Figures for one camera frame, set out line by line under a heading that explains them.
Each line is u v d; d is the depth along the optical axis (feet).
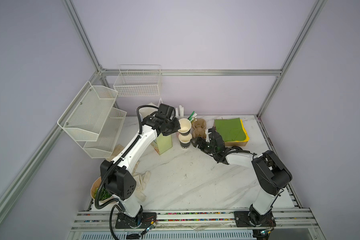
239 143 3.31
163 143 2.96
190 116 3.21
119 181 1.43
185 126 2.93
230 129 3.53
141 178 2.76
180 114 3.30
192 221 2.45
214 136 2.35
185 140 3.09
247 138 3.30
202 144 2.70
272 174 1.59
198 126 3.66
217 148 2.40
